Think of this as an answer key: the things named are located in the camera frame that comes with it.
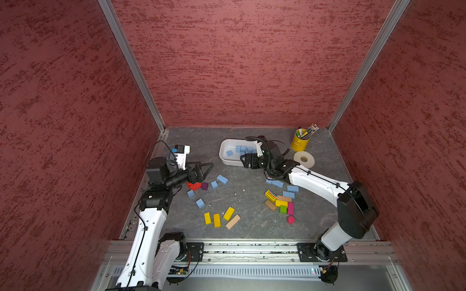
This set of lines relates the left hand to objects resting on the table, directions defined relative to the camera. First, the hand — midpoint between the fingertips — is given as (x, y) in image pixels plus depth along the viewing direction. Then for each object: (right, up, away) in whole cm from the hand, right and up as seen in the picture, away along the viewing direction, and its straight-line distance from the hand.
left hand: (206, 168), depth 72 cm
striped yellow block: (+29, -16, +16) cm, 37 cm away
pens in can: (+52, +15, +29) cm, 61 cm away
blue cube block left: (0, -12, +22) cm, 25 cm away
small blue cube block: (+8, +4, +37) cm, 38 cm away
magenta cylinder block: (+38, -26, +11) cm, 47 cm away
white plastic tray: (+8, +10, +36) cm, 38 cm away
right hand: (+17, +2, +15) cm, 23 cm away
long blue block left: (+5, -9, +24) cm, 26 cm away
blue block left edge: (-11, -15, +18) cm, 26 cm away
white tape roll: (+55, -1, +32) cm, 64 cm away
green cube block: (+35, -22, +13) cm, 43 cm away
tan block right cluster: (+35, -18, +18) cm, 43 cm away
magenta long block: (+39, -22, +14) cm, 47 cm away
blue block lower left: (-5, -19, +14) cm, 24 cm away
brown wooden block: (+29, -21, +16) cm, 39 cm away
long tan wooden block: (+11, -26, +10) cm, 30 cm away
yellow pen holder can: (+50, +12, +32) cm, 60 cm away
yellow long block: (+9, -23, +12) cm, 28 cm away
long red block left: (-10, -13, +20) cm, 26 cm away
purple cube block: (-5, -12, +21) cm, 25 cm away
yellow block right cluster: (+33, -20, +16) cm, 41 cm away
